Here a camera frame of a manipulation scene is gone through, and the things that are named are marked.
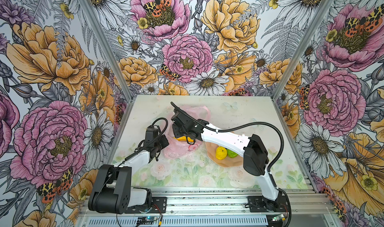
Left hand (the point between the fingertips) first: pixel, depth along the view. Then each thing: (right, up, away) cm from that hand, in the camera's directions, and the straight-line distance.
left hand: (166, 143), depth 92 cm
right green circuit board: (+57, -30, -21) cm, 68 cm away
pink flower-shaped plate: (+36, -9, -6) cm, 37 cm away
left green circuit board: (-5, -31, -21) cm, 38 cm away
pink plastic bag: (+8, -2, -3) cm, 8 cm away
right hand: (+8, +8, -7) cm, 13 cm away
